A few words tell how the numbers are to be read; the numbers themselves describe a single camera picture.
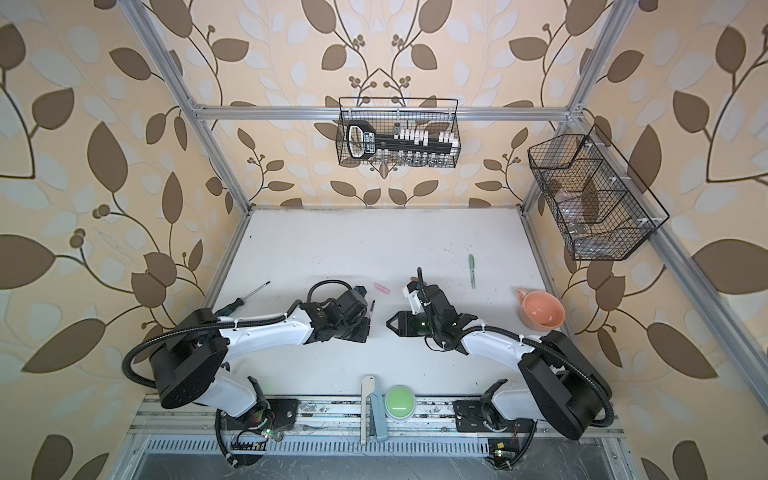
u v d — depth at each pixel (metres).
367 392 0.75
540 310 0.91
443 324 0.67
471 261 1.05
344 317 0.67
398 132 0.81
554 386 0.43
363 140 0.84
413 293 0.79
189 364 0.44
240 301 0.94
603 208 0.73
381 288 0.98
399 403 0.76
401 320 0.76
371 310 0.80
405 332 0.74
